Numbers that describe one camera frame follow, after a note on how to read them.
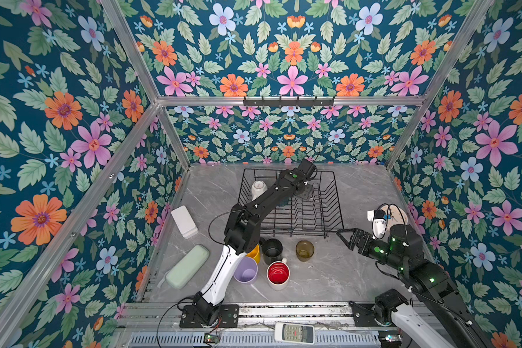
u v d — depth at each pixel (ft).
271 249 2.81
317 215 3.05
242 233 1.92
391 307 2.05
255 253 2.57
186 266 2.71
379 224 2.06
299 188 2.31
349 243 1.98
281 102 2.98
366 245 1.95
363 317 2.41
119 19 2.29
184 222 3.06
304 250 2.83
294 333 2.29
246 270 2.71
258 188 3.05
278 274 2.69
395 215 3.15
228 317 2.41
